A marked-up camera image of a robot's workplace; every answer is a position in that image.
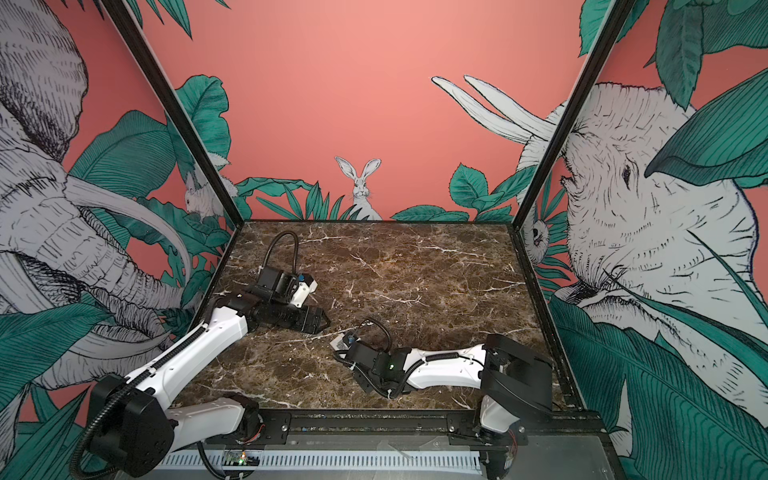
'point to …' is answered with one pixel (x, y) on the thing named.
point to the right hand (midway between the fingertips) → (358, 368)
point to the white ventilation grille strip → (325, 460)
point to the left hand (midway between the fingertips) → (316, 316)
